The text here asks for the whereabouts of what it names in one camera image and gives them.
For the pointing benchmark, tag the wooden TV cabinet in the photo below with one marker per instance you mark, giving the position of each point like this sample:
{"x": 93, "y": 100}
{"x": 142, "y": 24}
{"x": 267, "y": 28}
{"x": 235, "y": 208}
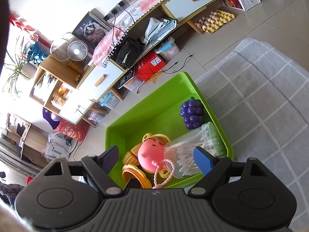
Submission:
{"x": 84, "y": 77}

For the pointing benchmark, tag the red hanging decoration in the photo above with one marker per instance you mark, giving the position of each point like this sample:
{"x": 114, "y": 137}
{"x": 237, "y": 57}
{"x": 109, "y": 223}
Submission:
{"x": 24, "y": 26}

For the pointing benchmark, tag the dark padded jacket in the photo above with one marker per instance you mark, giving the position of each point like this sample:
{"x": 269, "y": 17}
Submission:
{"x": 10, "y": 188}

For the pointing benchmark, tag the clear box of coloured items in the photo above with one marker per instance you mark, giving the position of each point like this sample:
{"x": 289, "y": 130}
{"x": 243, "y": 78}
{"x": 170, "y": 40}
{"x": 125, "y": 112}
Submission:
{"x": 167, "y": 49}

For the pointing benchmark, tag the pile of white papers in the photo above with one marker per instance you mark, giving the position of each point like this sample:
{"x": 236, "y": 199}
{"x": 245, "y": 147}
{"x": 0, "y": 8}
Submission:
{"x": 159, "y": 30}

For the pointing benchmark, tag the black bag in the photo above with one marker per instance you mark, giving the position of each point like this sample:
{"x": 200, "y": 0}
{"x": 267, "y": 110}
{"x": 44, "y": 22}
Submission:
{"x": 128, "y": 53}

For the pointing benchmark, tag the framed cat picture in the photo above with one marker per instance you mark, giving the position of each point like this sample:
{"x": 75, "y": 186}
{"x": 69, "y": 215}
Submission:
{"x": 91, "y": 31}

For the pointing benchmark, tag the white cabinet drawer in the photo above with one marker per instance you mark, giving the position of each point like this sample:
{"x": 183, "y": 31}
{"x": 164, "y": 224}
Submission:
{"x": 101, "y": 79}
{"x": 77, "y": 108}
{"x": 195, "y": 0}

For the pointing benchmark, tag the purple toy grapes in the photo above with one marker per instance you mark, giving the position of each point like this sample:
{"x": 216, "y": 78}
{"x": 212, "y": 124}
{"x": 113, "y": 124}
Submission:
{"x": 192, "y": 113}

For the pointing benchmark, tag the white desk fan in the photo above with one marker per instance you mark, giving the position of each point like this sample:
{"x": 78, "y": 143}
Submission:
{"x": 77, "y": 51}

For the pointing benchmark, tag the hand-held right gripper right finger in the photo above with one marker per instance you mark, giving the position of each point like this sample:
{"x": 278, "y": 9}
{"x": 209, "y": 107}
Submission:
{"x": 202, "y": 160}

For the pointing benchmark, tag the orange toy pumpkin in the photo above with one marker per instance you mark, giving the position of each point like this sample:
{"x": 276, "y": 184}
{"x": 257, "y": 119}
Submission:
{"x": 142, "y": 178}

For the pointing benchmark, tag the clear cotton swab jar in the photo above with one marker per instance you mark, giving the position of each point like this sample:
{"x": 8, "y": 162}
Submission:
{"x": 183, "y": 154}

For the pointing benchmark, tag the green plastic box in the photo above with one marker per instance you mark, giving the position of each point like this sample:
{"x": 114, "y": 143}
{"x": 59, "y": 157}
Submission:
{"x": 149, "y": 116}

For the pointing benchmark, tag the wooden side desk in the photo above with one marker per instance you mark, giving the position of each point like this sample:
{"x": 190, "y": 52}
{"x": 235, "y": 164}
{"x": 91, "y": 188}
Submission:
{"x": 26, "y": 140}

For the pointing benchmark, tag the yellow toy pot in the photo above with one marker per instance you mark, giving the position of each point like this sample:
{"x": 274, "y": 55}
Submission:
{"x": 147, "y": 137}

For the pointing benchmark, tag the small clear storage box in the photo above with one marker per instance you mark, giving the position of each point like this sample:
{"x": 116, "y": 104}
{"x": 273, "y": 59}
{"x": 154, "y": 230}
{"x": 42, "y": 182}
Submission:
{"x": 96, "y": 116}

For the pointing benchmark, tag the purple bag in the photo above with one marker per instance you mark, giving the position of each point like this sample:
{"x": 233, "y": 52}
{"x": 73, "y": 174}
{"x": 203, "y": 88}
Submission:
{"x": 52, "y": 119}

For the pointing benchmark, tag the pink tasselled cloth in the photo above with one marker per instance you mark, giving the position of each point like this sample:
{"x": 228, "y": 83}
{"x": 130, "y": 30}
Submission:
{"x": 108, "y": 41}

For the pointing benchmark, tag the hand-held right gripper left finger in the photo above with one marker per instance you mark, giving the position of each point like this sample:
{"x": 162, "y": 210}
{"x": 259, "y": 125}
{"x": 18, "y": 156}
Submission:
{"x": 109, "y": 159}

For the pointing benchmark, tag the yellow toy corn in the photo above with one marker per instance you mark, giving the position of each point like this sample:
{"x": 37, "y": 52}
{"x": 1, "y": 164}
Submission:
{"x": 131, "y": 157}

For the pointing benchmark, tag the clear box with black lid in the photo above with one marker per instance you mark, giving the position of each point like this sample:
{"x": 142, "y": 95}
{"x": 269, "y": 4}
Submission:
{"x": 130, "y": 82}

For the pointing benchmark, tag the clear box with blue lid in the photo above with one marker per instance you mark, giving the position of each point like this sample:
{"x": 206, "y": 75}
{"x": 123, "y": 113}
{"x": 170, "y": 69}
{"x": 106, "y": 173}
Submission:
{"x": 109, "y": 100}

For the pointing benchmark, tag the pink pig toy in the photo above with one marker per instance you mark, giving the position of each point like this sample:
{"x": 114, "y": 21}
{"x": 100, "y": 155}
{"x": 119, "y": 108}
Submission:
{"x": 149, "y": 157}

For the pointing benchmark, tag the yellow egg tray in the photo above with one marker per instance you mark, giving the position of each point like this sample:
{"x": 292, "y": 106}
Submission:
{"x": 214, "y": 20}

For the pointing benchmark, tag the grey checked tablecloth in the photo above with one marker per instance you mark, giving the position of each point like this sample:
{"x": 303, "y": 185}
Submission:
{"x": 265, "y": 101}

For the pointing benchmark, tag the green potted plant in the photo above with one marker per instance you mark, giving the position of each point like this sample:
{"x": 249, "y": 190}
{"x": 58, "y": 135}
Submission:
{"x": 14, "y": 70}

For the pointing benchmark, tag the white paper bag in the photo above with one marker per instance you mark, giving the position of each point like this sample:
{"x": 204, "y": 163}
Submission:
{"x": 59, "y": 147}

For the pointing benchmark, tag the red cardboard box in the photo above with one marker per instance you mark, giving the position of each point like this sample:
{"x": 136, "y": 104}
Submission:
{"x": 149, "y": 65}

